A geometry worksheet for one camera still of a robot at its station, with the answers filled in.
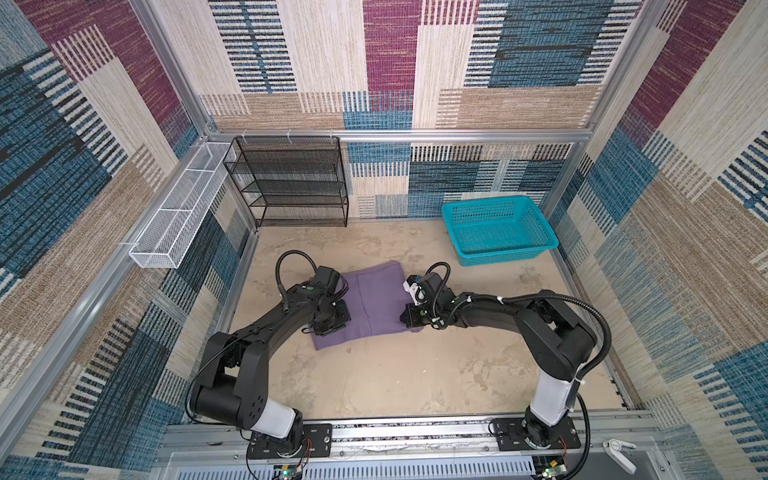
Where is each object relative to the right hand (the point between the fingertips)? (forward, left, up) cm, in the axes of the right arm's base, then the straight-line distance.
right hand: (406, 320), depth 93 cm
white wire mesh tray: (+5, +57, +34) cm, 66 cm away
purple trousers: (+6, +9, +5) cm, 11 cm away
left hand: (-2, +18, +4) cm, 18 cm away
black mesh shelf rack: (+47, +40, +17) cm, 65 cm away
